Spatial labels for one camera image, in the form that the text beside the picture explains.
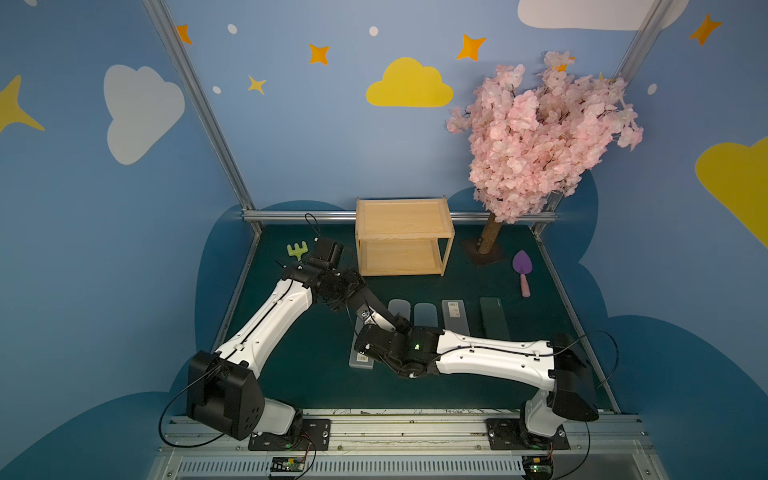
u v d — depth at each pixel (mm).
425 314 959
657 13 692
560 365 483
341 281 741
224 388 408
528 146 721
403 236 908
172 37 722
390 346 547
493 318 960
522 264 1111
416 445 733
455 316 949
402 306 982
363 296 782
